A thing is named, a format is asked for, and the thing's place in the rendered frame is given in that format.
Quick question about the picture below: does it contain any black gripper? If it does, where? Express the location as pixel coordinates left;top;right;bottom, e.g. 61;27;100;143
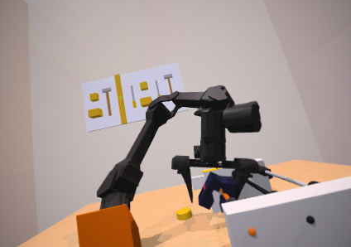
171;133;259;203

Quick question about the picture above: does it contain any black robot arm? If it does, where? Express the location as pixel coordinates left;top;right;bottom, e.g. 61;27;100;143
97;85;262;211

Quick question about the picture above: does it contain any yellow cylinder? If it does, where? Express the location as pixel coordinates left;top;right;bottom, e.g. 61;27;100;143
176;207;192;220

